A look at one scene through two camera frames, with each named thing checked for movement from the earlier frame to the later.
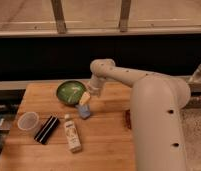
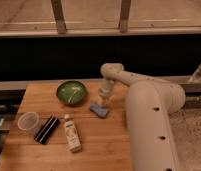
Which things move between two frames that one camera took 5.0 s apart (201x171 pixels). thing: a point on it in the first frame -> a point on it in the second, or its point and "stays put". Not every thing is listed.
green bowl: (70, 92) stays put
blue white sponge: (84, 110) -> (99, 110)
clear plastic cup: (27, 122) stays put
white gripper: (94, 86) -> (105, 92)
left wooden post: (59, 16) stays put
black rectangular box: (44, 133) stays put
